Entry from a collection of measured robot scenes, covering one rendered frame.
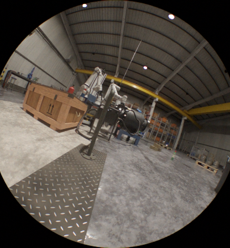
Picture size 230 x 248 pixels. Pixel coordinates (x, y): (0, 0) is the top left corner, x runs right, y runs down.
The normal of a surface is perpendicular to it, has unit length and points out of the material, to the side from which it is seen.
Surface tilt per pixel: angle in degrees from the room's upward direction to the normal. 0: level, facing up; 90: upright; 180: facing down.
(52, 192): 0
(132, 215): 0
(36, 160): 0
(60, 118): 90
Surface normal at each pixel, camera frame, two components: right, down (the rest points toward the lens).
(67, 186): 0.37, -0.93
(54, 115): 0.10, 0.05
